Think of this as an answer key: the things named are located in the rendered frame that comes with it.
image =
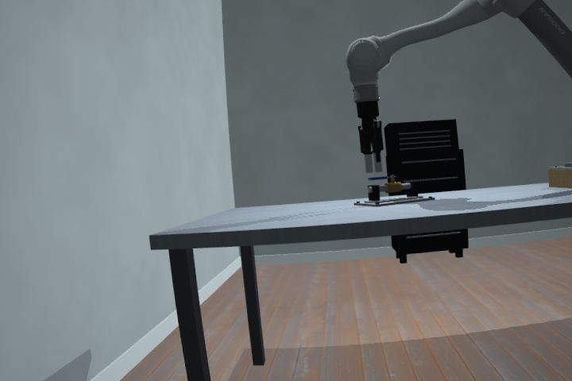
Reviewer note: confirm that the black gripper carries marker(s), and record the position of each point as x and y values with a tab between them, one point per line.
368	132

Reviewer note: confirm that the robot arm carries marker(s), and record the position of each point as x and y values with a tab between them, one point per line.
365	57

